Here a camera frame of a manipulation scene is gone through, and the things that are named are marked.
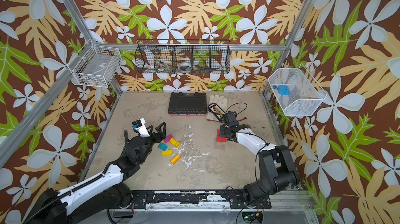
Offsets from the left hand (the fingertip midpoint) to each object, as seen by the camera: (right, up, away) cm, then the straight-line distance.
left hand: (158, 123), depth 78 cm
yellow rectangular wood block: (+2, -18, +11) cm, 22 cm away
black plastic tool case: (+8, +10, +31) cm, 33 cm away
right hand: (+35, -6, +15) cm, 39 cm away
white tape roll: (+11, +36, +21) cm, 43 cm away
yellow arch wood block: (+6, -13, +15) cm, 21 cm away
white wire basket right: (+74, +16, +4) cm, 76 cm away
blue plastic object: (+68, +18, +8) cm, 71 cm away
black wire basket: (+11, +40, +19) cm, 46 cm away
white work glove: (+37, +12, +35) cm, 52 cm away
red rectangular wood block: (+34, -12, +16) cm, 40 cm away
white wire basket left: (-38, +31, +8) cm, 50 cm away
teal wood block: (-1, -15, +12) cm, 19 cm away
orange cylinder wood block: (+7, -21, +8) cm, 24 cm away
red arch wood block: (+32, -7, +14) cm, 36 cm away
